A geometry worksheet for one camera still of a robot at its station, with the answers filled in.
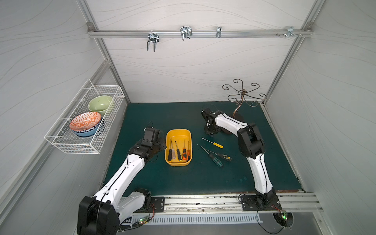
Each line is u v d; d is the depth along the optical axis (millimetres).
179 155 897
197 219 703
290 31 764
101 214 378
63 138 585
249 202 734
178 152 909
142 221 686
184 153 903
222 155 896
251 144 591
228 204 749
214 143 956
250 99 813
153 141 627
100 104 733
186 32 766
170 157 883
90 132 573
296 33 777
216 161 861
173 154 903
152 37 781
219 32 786
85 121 636
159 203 733
